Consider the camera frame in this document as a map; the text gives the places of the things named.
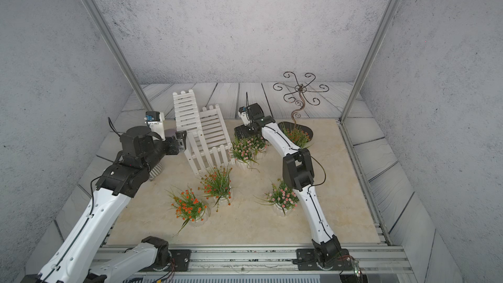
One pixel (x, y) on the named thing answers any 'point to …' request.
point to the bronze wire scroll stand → (298, 95)
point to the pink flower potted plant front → (281, 196)
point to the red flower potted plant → (215, 185)
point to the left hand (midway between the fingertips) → (179, 131)
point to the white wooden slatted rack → (209, 147)
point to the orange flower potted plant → (187, 207)
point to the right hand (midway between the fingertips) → (243, 130)
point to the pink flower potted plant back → (256, 145)
